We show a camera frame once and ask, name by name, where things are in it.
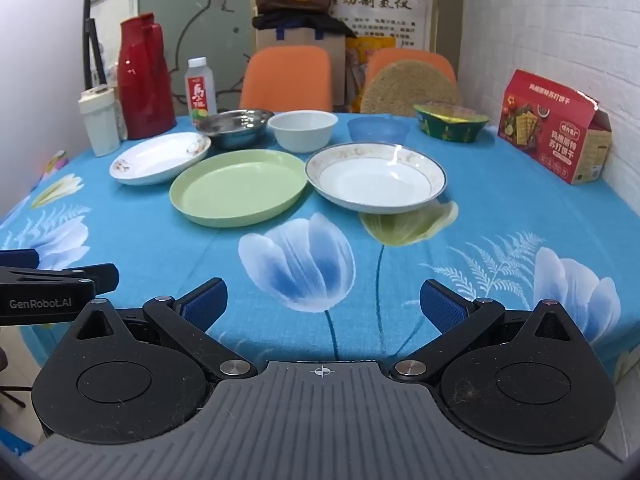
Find frosted glass panel cat drawing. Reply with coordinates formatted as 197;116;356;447
137;0;257;111

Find blue plastic bowl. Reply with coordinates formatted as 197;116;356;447
347;115;412;145

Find black stand pole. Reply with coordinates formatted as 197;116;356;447
82;0;102;92

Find yellow snack bag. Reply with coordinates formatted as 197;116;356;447
345;36;396;111

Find cream tumbler with lid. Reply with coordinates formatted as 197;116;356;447
77;86;122;157

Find white floral plate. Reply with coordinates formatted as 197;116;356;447
109;132;212;186

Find kraft paper bag blue handles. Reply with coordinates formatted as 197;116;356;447
256;27;347;111

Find stainless steel bowl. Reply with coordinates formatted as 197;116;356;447
195;108;276;150

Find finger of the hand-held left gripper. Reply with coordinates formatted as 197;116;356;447
0;263;120;295
0;249;41;269

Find round woven mat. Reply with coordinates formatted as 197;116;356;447
360;60;463;116

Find green plate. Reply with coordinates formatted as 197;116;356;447
169;149;310;227

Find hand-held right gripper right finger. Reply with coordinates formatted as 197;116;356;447
390;278;576;381

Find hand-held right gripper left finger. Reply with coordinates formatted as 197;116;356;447
75;276;258;381

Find white gold rim plate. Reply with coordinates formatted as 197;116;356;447
305;142;447;213

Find red cracker box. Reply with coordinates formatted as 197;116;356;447
497;69;613;186

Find orange chair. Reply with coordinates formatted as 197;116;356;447
239;45;334;112
363;49;457;111

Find framed wall notice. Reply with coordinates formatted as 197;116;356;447
327;0;441;53

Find white ceramic bowl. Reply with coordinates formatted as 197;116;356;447
267;110;339;154

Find red label drink bottle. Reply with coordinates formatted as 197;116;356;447
186;57;218;126

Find red thermos jug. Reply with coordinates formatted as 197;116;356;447
116;12;177;141

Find blue floral tablecloth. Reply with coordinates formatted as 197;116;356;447
0;110;640;383

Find green instant noodle bowl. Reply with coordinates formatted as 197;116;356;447
413;102;491;145

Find black cloth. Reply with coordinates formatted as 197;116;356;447
251;11;358;41

